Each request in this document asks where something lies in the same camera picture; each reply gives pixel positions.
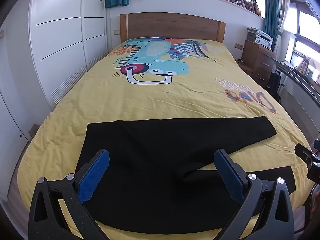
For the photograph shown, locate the black bag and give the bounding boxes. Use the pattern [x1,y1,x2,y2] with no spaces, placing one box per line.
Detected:
[266,71,282,103]

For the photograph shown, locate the white wardrobe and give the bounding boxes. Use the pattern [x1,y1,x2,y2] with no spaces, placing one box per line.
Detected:
[0,0,108,198]

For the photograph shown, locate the dark desk edge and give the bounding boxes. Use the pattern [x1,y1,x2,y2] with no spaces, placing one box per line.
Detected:
[272,59,320,98]

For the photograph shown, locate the black pants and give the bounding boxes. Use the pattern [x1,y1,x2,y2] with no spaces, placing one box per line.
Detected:
[76,116,297,234]

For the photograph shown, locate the window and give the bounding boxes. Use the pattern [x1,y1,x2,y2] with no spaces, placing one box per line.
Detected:
[282,2,320,80]

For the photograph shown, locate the wooden headboard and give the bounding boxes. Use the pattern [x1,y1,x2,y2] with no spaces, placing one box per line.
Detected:
[120,12,227,44]

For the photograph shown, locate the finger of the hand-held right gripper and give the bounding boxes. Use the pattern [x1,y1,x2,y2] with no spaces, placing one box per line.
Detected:
[307,162,320,180]
[294,143,320,164]

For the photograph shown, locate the wooden dresser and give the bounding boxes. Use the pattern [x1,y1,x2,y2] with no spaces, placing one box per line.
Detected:
[241,40,277,88]

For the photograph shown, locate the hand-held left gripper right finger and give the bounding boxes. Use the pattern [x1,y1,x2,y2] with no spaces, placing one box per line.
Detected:
[214,149,295,240]

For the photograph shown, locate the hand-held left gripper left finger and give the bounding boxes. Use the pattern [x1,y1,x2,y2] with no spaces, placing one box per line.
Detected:
[28,149,110,240]

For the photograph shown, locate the white printer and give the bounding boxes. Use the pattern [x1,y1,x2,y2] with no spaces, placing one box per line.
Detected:
[247,28,273,49]

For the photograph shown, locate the yellow printed blanket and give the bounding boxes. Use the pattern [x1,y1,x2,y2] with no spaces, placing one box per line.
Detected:
[17,37,310,240]

